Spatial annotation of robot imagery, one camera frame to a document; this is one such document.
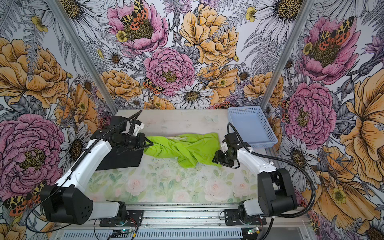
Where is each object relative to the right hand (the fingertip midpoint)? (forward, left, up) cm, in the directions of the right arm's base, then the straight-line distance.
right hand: (217, 165), depth 86 cm
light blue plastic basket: (+34, -32, -6) cm, 47 cm away
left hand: (+4, +35, +14) cm, 38 cm away
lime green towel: (+8, +15, +6) cm, 18 cm away
